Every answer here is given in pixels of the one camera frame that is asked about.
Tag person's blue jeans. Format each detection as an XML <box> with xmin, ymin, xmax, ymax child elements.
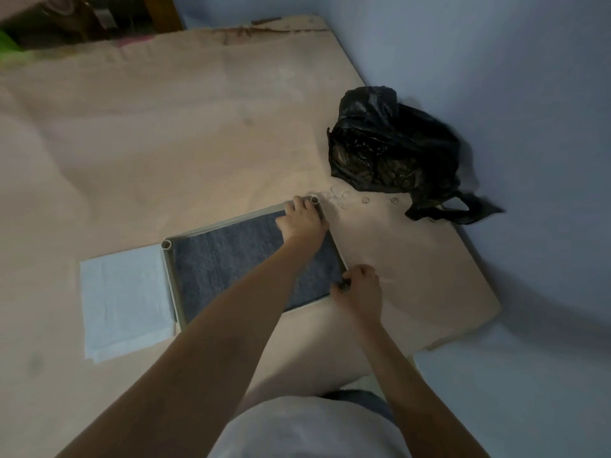
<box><xmin>324</xmin><ymin>388</ymin><xmax>397</xmax><ymax>425</ymax></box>

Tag person's right hand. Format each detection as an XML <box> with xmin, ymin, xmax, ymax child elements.
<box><xmin>329</xmin><ymin>263</ymin><xmax>383</xmax><ymax>325</ymax></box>

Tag white pad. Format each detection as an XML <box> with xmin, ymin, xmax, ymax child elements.
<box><xmin>80</xmin><ymin>242</ymin><xmax>176</xmax><ymax>364</ymax></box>

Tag beige plastic tray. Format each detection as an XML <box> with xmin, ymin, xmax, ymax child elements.
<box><xmin>160</xmin><ymin>195</ymin><xmax>352</xmax><ymax>330</ymax></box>

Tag grey used pad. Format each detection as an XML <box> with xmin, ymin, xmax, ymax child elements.
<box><xmin>169</xmin><ymin>209</ymin><xmax>347</xmax><ymax>325</ymax></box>

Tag person's left hand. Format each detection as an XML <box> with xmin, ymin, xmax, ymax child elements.
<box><xmin>276</xmin><ymin>195</ymin><xmax>330</xmax><ymax>253</ymax></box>

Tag person's white shirt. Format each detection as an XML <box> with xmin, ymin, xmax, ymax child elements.
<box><xmin>207</xmin><ymin>394</ymin><xmax>407</xmax><ymax>458</ymax></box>

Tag pink tablecloth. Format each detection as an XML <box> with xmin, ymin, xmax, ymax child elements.
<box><xmin>0</xmin><ymin>13</ymin><xmax>503</xmax><ymax>458</ymax></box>

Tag person's left forearm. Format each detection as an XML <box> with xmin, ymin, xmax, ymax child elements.
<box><xmin>55</xmin><ymin>238</ymin><xmax>311</xmax><ymax>458</ymax></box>

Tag person's right forearm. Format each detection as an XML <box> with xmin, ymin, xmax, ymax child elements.
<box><xmin>353</xmin><ymin>309</ymin><xmax>493</xmax><ymax>458</ymax></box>

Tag brown wooden post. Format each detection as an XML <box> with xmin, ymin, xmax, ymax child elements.
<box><xmin>143</xmin><ymin>0</ymin><xmax>185</xmax><ymax>34</ymax></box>

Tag black plastic bag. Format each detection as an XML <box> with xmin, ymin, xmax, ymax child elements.
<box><xmin>327</xmin><ymin>85</ymin><xmax>506</xmax><ymax>226</ymax></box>

